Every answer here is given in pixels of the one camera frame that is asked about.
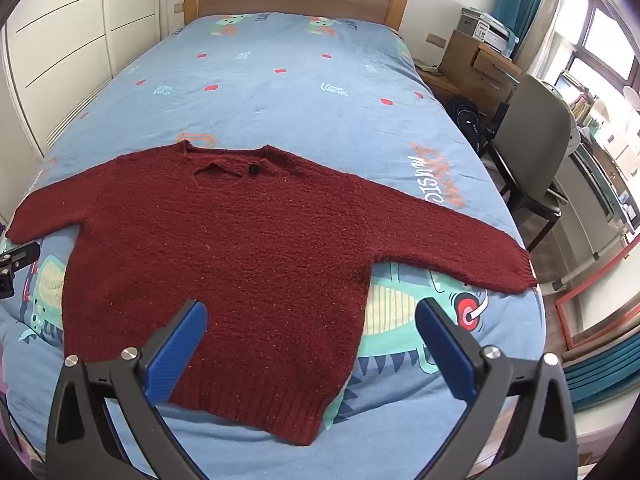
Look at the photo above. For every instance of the teal curtain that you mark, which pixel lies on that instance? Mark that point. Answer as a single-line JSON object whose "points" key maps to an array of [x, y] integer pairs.
{"points": [[520, 0]]}

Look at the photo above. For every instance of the blue printed bedspread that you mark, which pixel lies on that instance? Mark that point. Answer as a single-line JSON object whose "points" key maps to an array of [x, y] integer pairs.
{"points": [[300, 85]]}

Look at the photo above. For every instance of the white printer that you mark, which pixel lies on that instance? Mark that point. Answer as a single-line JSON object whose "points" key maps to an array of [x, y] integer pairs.
{"points": [[482, 27]]}

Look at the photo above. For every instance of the dark red knitted sweater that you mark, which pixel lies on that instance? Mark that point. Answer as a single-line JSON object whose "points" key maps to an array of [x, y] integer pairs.
{"points": [[225, 260]]}

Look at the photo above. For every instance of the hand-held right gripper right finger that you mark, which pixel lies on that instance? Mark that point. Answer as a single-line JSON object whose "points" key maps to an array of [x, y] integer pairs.
{"points": [[447, 355]]}

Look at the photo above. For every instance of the black backpack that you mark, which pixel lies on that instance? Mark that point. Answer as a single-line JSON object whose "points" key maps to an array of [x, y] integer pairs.
{"points": [[465, 120]]}

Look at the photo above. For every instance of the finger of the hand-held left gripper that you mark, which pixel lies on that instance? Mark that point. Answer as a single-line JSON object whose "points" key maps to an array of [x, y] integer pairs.
{"points": [[20, 254]]}

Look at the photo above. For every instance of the grey chair with black legs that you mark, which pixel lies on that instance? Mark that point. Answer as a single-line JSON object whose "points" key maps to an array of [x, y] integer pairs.
{"points": [[535, 135]]}

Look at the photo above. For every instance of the white wardrobe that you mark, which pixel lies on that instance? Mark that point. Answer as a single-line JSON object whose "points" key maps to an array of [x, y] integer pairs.
{"points": [[75, 35]]}

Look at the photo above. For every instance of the wooden picture frame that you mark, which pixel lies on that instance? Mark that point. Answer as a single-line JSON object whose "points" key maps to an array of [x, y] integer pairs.
{"points": [[562, 315]]}

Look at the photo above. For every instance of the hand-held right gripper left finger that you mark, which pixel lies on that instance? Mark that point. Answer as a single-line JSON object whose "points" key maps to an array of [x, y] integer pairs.
{"points": [[176, 355]]}

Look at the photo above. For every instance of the wooden drawer cabinet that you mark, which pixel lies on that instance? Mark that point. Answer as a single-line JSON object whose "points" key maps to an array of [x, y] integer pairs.
{"points": [[470, 75]]}

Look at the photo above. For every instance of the wall switch plate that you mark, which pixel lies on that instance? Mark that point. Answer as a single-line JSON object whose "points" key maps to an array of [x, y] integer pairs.
{"points": [[436, 40]]}

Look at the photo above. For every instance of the teal ribbed cloth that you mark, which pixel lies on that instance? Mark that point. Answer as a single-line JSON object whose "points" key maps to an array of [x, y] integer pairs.
{"points": [[600, 375]]}

